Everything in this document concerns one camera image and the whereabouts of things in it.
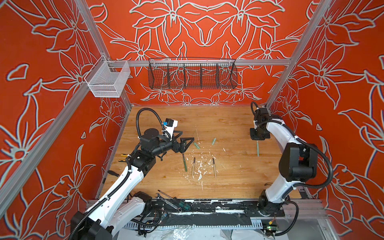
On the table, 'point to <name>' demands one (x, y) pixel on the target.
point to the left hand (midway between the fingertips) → (187, 135)
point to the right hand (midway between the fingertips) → (255, 136)
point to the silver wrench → (180, 209)
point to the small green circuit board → (272, 228)
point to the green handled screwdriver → (183, 205)
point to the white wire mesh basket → (106, 78)
